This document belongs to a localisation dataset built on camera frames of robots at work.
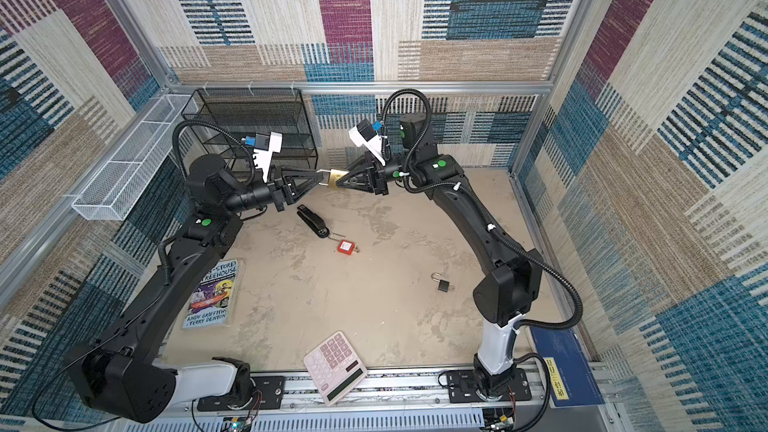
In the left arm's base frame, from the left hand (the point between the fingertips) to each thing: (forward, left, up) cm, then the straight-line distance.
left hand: (321, 174), depth 61 cm
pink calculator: (-27, 0, -41) cm, 49 cm away
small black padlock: (-5, -30, -43) cm, 52 cm away
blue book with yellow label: (-30, -58, -42) cm, 78 cm away
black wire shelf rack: (+46, +30, -16) cm, 57 cm away
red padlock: (+7, 0, -40) cm, 41 cm away
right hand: (0, -3, -3) cm, 5 cm away
